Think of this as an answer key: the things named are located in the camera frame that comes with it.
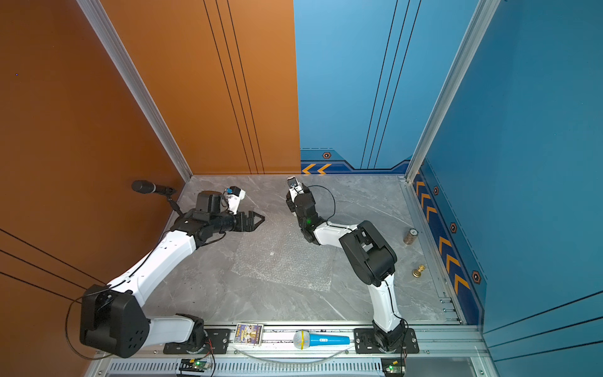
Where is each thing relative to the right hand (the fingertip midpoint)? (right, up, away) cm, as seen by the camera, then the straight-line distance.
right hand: (299, 185), depth 94 cm
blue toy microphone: (+2, -48, -24) cm, 54 cm away
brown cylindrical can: (+44, -20, -2) cm, 49 cm away
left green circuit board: (-31, -56, -24) cm, 68 cm away
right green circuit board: (+30, -57, -23) cm, 68 cm away
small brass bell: (+44, -33, -8) cm, 56 cm away
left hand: (-15, -11, -11) cm, 22 cm away
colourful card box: (-15, -48, -20) cm, 55 cm away
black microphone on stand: (-49, -1, -19) cm, 52 cm away
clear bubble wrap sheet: (-5, -28, -3) cm, 29 cm away
